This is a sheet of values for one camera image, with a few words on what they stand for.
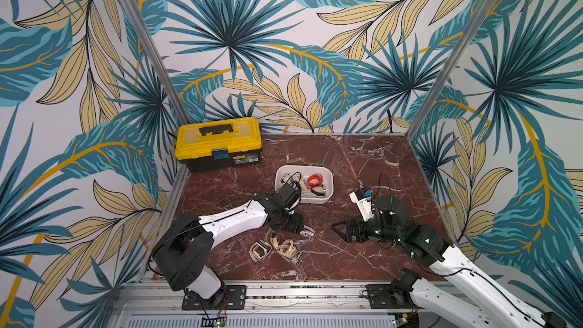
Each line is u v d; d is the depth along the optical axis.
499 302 0.42
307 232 0.86
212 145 0.94
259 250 0.81
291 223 0.75
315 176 1.03
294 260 0.81
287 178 1.02
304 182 1.00
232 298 0.74
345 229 0.63
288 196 0.68
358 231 0.65
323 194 0.95
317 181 1.00
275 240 0.82
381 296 0.73
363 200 0.64
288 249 0.80
